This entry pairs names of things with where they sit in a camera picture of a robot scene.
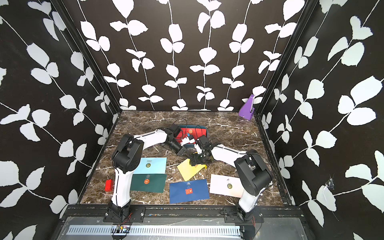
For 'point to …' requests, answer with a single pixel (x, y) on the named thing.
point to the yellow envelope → (187, 170)
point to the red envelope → (196, 132)
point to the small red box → (109, 185)
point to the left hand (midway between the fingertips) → (190, 155)
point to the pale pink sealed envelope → (226, 186)
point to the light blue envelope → (152, 165)
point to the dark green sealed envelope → (148, 182)
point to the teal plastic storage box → (193, 145)
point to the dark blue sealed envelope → (188, 191)
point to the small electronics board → (120, 229)
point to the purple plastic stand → (247, 109)
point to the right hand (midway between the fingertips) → (194, 159)
